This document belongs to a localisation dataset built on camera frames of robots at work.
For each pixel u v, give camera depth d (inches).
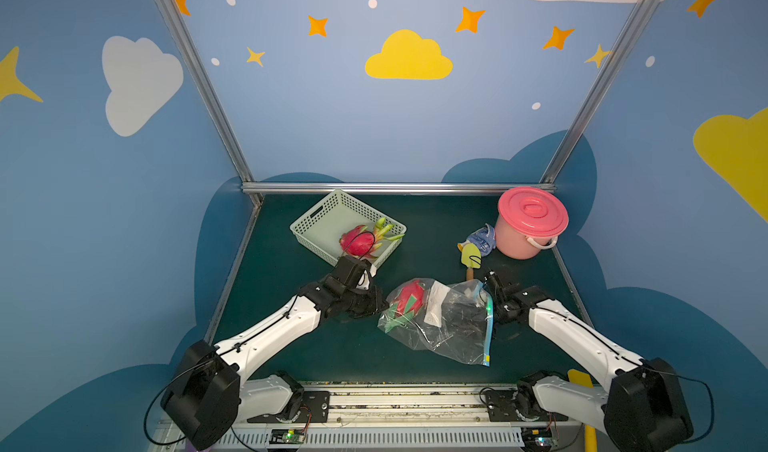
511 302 24.6
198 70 32.5
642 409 15.8
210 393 15.5
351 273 24.8
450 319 32.0
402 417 28.9
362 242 37.1
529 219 35.8
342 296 24.6
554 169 43.9
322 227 43.6
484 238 41.4
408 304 32.1
